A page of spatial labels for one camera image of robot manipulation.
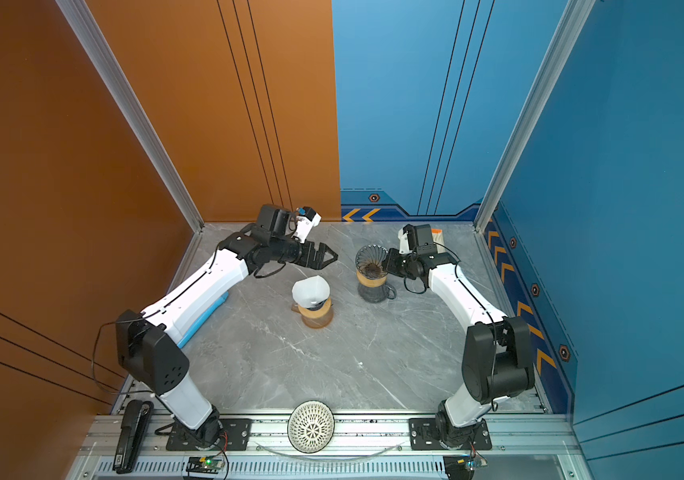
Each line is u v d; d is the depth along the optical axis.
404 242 0.81
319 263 0.70
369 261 0.89
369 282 0.92
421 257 0.66
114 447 0.69
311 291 0.86
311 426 0.74
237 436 0.74
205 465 0.71
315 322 0.93
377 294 0.96
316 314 0.85
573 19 0.70
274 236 0.63
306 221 0.72
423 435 0.72
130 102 0.85
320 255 0.70
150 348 0.44
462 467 0.70
